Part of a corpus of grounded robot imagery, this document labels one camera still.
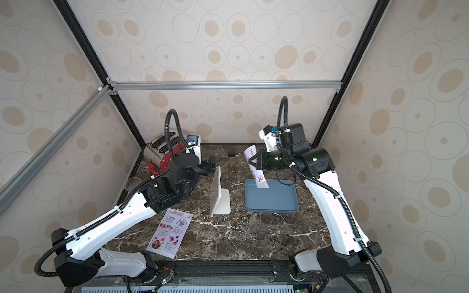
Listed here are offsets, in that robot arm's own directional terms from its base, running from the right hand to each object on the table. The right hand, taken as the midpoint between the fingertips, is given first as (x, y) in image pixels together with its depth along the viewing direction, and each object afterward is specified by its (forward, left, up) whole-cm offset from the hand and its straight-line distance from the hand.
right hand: (255, 159), depth 65 cm
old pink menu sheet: (-16, +38, -36) cm, 54 cm away
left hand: (+2, +17, +2) cm, 17 cm away
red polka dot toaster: (+21, +51, -20) cm, 59 cm away
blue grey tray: (+5, -13, -36) cm, 39 cm away
